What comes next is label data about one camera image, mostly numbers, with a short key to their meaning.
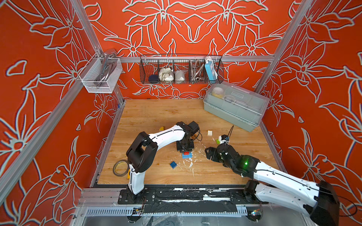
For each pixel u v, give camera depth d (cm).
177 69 100
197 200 73
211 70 87
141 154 48
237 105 90
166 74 92
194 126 73
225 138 71
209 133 97
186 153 88
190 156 88
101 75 83
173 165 83
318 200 40
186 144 75
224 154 57
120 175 79
